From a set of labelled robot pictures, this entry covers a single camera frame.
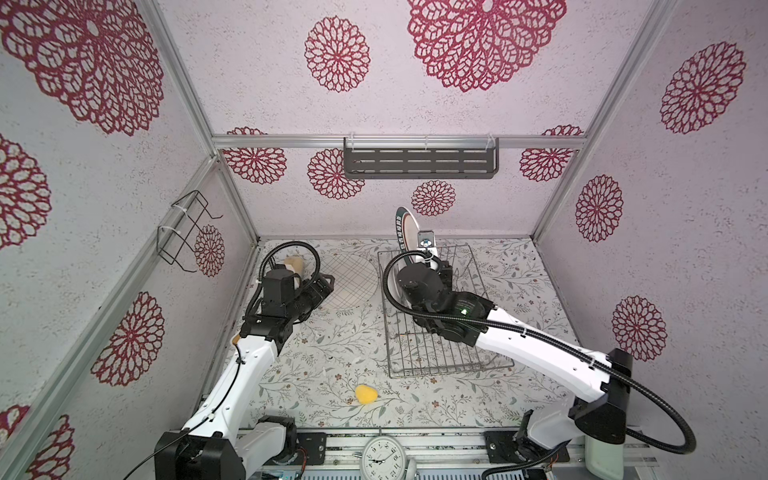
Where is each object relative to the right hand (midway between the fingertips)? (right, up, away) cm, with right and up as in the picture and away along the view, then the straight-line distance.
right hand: (427, 252), depth 70 cm
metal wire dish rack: (0, -29, +19) cm, 34 cm away
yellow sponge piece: (-15, -38, +12) cm, 43 cm away
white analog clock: (-10, -48, 0) cm, 49 cm away
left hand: (-26, -10, +12) cm, 30 cm away
